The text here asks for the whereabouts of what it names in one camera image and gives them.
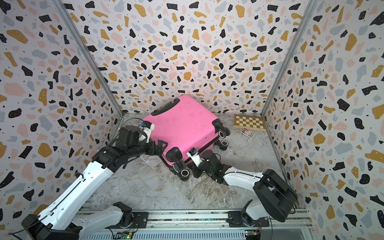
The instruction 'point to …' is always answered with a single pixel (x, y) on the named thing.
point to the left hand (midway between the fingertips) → (161, 142)
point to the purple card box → (247, 133)
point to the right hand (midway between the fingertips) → (189, 165)
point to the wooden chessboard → (250, 122)
